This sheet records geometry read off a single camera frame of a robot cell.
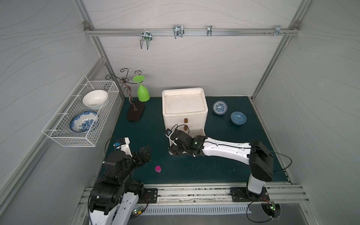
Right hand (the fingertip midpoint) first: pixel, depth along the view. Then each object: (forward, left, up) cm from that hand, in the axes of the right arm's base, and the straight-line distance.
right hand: (175, 140), depth 81 cm
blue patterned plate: (-3, +42, +21) cm, 47 cm away
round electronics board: (-30, -53, -15) cm, 62 cm away
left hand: (-11, +13, +11) cm, 20 cm away
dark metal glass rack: (+27, +36, -10) cm, 46 cm away
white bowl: (+10, +42, +23) cm, 49 cm away
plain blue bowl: (+28, -46, -12) cm, 55 cm away
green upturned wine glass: (+28, +23, +11) cm, 38 cm away
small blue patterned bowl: (+36, -33, -11) cm, 50 cm away
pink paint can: (-14, +9, -9) cm, 19 cm away
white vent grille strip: (-33, +6, -13) cm, 36 cm away
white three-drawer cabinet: (+15, -5, +11) cm, 20 cm away
